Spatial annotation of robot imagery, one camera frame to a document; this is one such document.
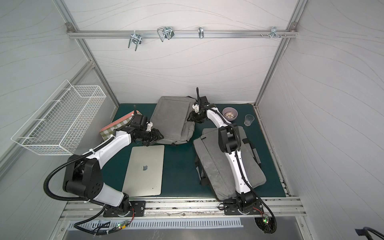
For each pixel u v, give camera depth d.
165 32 0.77
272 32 0.77
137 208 0.74
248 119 1.07
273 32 0.77
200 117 0.93
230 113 1.11
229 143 0.67
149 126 0.77
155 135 0.78
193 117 0.95
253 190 0.65
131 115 0.92
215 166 0.82
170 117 1.05
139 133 0.67
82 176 0.44
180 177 0.85
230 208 0.73
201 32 0.78
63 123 0.69
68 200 0.43
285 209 0.76
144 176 0.85
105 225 0.72
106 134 1.01
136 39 0.79
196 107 1.01
